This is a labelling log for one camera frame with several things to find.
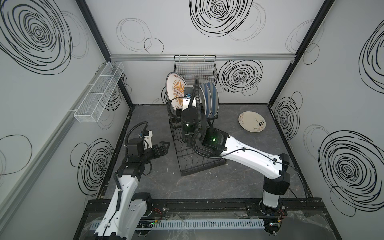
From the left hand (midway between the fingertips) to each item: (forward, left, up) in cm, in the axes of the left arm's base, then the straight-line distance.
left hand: (164, 145), depth 79 cm
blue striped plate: (+21, -23, +15) cm, 35 cm away
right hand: (+7, -14, +30) cm, 33 cm away
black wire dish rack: (-1, -13, -16) cm, 21 cm away
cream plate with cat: (+31, -58, -17) cm, 67 cm away
